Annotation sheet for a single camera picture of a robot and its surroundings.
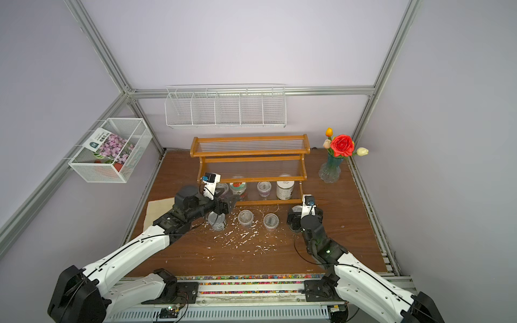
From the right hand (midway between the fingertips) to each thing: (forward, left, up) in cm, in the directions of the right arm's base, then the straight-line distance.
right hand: (299, 204), depth 81 cm
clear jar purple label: (+13, +15, -8) cm, 21 cm away
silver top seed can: (-3, +35, -9) cm, 36 cm away
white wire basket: (+7, +78, +15) cm, 80 cm away
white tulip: (+17, -26, +14) cm, 34 cm away
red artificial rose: (+12, -14, +22) cm, 29 cm away
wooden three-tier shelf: (+26, +19, -1) cm, 32 cm away
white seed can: (+10, +5, -5) cm, 12 cm away
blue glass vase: (+22, -18, -6) cm, 29 cm away
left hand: (+2, +27, +6) cm, 28 cm away
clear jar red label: (-3, +12, -9) cm, 15 cm away
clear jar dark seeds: (-2, +23, -9) cm, 24 cm away
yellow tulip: (+27, -14, +15) cm, 34 cm away
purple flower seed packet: (+14, +71, +19) cm, 75 cm away
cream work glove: (+7, +68, -16) cm, 70 cm away
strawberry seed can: (+12, +26, -6) cm, 30 cm away
